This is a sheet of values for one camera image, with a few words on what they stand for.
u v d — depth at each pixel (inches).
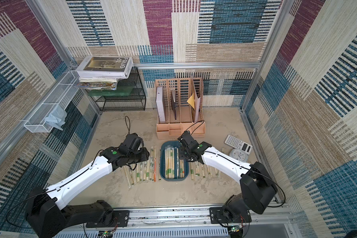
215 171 35.1
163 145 37.8
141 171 35.0
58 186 16.9
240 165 18.3
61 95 32.5
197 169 35.2
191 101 35.2
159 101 38.1
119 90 37.8
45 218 15.0
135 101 47.6
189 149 25.4
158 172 34.5
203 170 35.1
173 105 40.6
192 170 35.1
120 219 28.9
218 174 34.2
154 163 36.0
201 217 29.9
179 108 41.4
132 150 24.7
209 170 35.1
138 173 34.5
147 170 35.0
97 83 32.3
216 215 29.1
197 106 34.6
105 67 32.7
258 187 16.7
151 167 35.3
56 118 26.3
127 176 34.3
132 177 34.1
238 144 39.0
